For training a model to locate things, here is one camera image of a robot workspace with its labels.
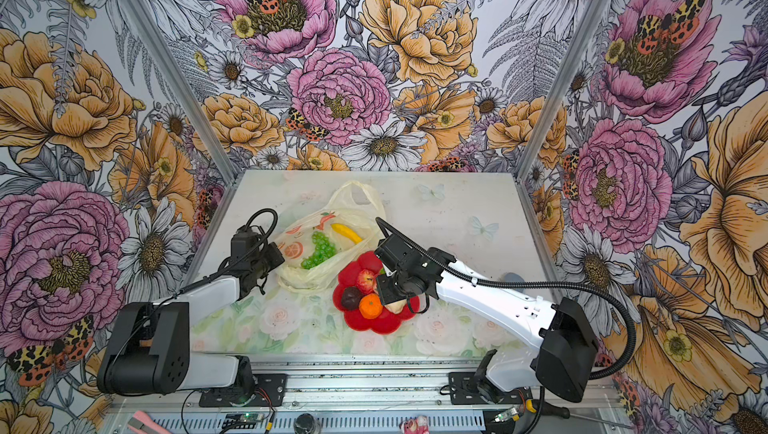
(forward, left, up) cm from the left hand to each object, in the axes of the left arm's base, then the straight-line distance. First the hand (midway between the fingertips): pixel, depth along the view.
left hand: (279, 258), depth 94 cm
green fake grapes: (+3, -14, 0) cm, 14 cm away
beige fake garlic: (-16, -36, +1) cm, 39 cm away
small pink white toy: (-42, -39, 0) cm, 58 cm away
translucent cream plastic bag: (+16, -23, +5) cm, 28 cm away
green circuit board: (-40, 0, -4) cm, 41 cm away
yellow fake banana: (+11, -20, -2) cm, 23 cm away
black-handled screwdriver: (-40, -70, -1) cm, 81 cm away
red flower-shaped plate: (-20, -32, 0) cm, 38 cm away
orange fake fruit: (-16, -29, +1) cm, 33 cm away
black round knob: (-42, -16, +7) cm, 46 cm away
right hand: (-18, -33, +9) cm, 39 cm away
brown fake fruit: (-14, -23, +2) cm, 27 cm away
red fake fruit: (-9, -27, +2) cm, 29 cm away
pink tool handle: (-41, +23, -3) cm, 47 cm away
